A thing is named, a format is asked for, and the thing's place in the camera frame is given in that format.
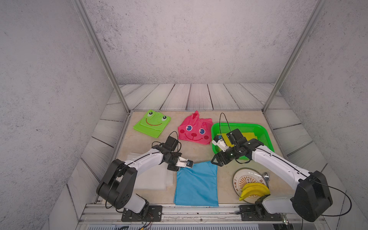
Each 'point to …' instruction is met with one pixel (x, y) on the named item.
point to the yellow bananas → (250, 188)
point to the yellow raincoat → (248, 136)
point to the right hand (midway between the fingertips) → (217, 159)
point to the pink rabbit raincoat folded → (194, 129)
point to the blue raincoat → (197, 186)
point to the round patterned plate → (246, 176)
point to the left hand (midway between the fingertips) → (184, 162)
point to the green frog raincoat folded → (153, 123)
